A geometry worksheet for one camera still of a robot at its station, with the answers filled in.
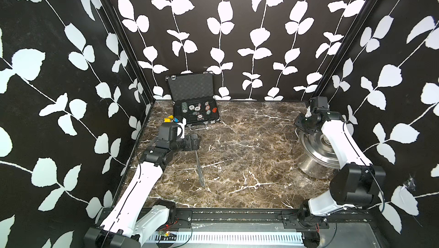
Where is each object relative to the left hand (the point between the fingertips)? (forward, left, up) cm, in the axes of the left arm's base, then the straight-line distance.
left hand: (193, 135), depth 77 cm
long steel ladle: (-9, -2, -21) cm, 23 cm away
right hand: (+9, -51, -2) cm, 52 cm away
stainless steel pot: (-8, -63, -24) cm, 68 cm away
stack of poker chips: (+34, +10, -17) cm, 39 cm away
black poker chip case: (+41, +5, -14) cm, 44 cm away
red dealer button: (+33, -9, -20) cm, 40 cm away
